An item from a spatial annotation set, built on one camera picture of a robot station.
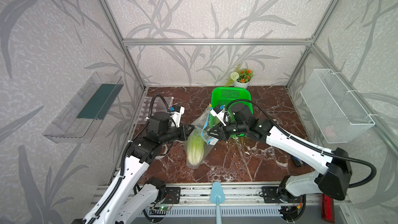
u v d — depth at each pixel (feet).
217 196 2.39
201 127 2.17
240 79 3.55
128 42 3.09
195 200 2.38
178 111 2.04
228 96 3.91
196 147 2.54
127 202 1.71
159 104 3.55
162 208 2.32
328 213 2.18
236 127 2.00
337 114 2.04
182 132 1.96
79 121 2.09
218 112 2.09
